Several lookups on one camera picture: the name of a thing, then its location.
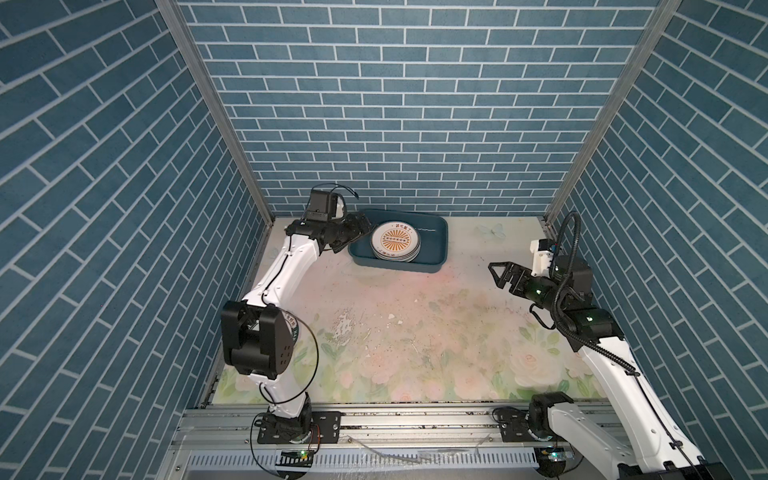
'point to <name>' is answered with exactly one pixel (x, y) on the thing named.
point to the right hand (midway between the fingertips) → (500, 266)
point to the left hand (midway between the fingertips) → (364, 229)
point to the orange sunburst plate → (397, 241)
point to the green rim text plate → (294, 325)
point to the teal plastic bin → (433, 229)
